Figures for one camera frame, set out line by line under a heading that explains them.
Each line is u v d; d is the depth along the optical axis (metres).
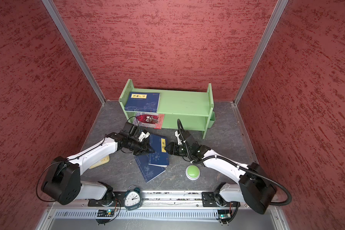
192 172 0.82
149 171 0.83
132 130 0.71
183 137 0.62
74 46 0.86
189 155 0.62
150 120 0.92
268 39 0.83
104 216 0.73
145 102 0.81
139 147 0.74
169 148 0.74
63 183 0.42
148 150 0.78
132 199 0.71
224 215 0.70
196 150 0.63
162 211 0.71
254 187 0.43
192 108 0.81
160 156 0.81
